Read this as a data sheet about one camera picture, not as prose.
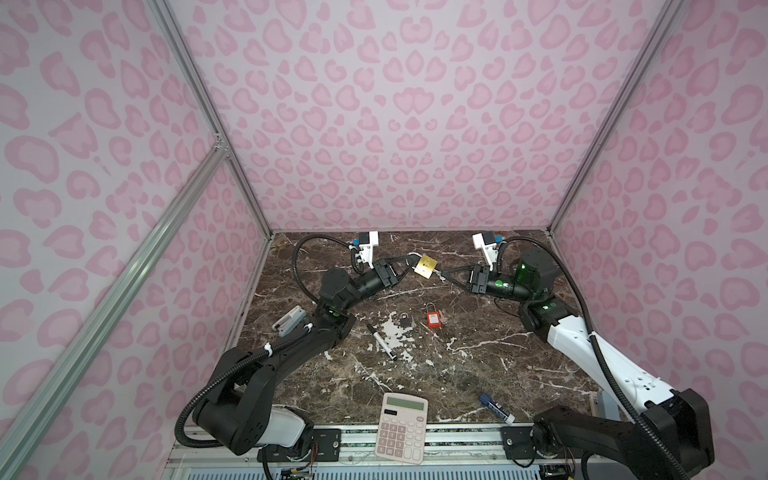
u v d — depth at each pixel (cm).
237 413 42
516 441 73
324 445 73
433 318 95
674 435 39
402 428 75
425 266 68
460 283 67
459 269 68
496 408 77
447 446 75
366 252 68
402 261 69
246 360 44
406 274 69
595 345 48
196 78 79
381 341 90
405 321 95
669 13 69
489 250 66
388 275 66
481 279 62
